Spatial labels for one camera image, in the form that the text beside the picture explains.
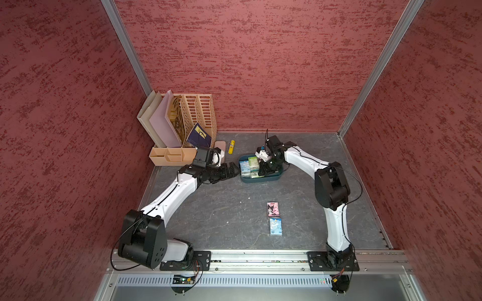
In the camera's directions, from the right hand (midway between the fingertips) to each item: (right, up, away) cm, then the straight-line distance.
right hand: (261, 175), depth 95 cm
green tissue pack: (-4, +6, +3) cm, 7 cm away
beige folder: (-56, +36, -3) cm, 67 cm away
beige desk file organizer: (-44, +36, +12) cm, 58 cm away
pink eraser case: (-24, +16, +17) cm, 33 cm away
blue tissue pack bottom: (+5, -21, -14) cm, 26 cm away
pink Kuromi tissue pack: (+5, -15, -9) cm, 18 cm away
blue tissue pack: (-9, +4, +3) cm, 10 cm away
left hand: (-14, +1, -12) cm, 19 cm away
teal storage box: (+3, -2, +2) cm, 4 cm away
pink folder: (-51, +25, -3) cm, 57 cm away
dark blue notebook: (-35, +21, +12) cm, 43 cm away
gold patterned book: (-48, +30, +7) cm, 57 cm away
